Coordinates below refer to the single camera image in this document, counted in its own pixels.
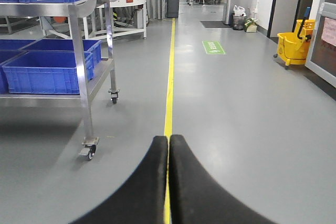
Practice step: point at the grey cabinet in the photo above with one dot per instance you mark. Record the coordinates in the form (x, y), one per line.
(172, 3)

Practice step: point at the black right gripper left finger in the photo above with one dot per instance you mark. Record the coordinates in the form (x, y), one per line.
(141, 190)

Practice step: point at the dark floor mat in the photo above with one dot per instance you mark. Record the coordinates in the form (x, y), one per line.
(216, 23)

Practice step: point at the yellow mop bucket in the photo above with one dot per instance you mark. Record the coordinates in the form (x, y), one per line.
(294, 48)

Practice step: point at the green white box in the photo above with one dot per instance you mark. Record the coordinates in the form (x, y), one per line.
(250, 26)

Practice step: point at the steel cylinder post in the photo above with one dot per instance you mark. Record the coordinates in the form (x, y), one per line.
(228, 6)

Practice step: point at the steel rack on castors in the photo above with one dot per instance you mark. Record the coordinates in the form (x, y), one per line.
(82, 77)

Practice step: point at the row of blue bins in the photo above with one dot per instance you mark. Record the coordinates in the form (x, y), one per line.
(39, 77)

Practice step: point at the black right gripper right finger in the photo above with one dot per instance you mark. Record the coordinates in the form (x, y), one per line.
(199, 195)

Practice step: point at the glass door with grey frame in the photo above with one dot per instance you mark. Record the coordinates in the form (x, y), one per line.
(313, 51)

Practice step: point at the white plastic bag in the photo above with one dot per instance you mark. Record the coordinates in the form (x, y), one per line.
(239, 10)

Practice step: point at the pink paper sheet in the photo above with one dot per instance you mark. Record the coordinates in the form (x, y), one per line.
(329, 32)

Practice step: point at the black trash basket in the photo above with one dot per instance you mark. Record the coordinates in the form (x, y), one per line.
(238, 23)

